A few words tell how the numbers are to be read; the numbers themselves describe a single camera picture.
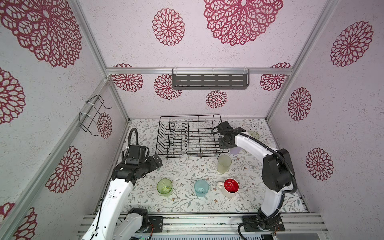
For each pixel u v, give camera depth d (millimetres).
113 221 412
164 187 857
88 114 745
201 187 857
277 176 493
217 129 795
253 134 1121
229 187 840
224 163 947
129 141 575
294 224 760
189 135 1095
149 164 673
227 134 689
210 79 920
